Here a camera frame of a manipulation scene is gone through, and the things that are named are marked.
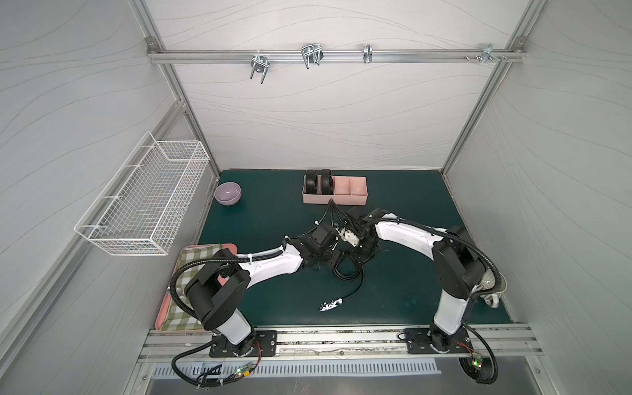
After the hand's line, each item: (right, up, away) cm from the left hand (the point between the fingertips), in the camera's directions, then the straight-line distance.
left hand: (338, 253), depth 86 cm
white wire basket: (-57, +17, -18) cm, 62 cm away
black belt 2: (-3, -15, -8) cm, 17 cm away
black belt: (-4, +26, +15) cm, 30 cm away
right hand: (+7, -3, +2) cm, 8 cm away
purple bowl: (-48, +22, +21) cm, 57 cm away
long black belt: (-10, +26, +15) cm, 32 cm away
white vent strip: (-12, -25, -23) cm, 36 cm away
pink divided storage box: (+6, +23, +25) cm, 34 cm away
